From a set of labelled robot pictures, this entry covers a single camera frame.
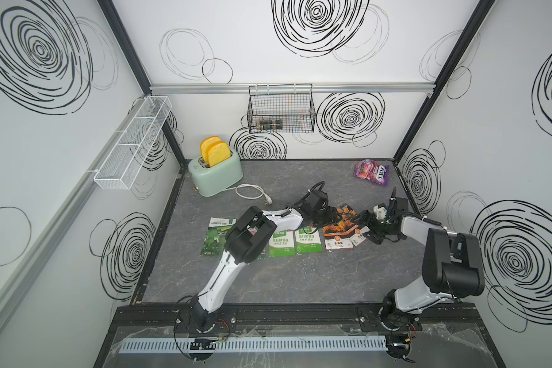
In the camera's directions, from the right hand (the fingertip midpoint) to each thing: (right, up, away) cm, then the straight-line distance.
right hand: (361, 226), depth 93 cm
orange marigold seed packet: (-4, +4, +6) cm, 8 cm away
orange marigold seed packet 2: (-10, -4, +1) cm, 11 cm away
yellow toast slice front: (-59, +31, +3) cm, 67 cm away
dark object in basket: (-34, +41, -4) cm, 54 cm away
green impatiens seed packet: (-22, -5, -1) cm, 23 cm away
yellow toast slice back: (-65, +34, +4) cm, 73 cm away
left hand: (-8, +2, +1) cm, 9 cm away
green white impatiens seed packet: (-33, -6, -2) cm, 33 cm away
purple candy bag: (+13, +24, +20) cm, 34 cm away
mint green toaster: (-64, +19, +5) cm, 67 cm away
